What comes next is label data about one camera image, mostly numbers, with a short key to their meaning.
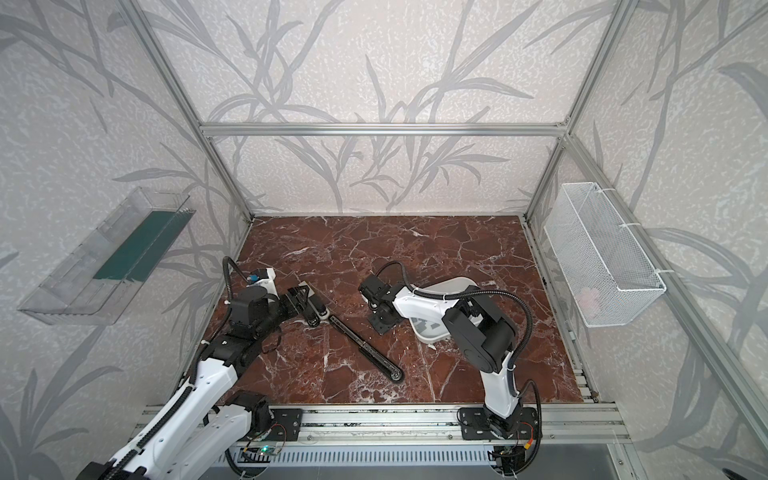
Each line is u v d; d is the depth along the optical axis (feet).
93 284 2.09
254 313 1.94
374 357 2.72
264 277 2.35
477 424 2.40
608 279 1.98
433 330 2.97
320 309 2.98
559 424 2.47
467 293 1.74
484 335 1.61
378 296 2.38
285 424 2.42
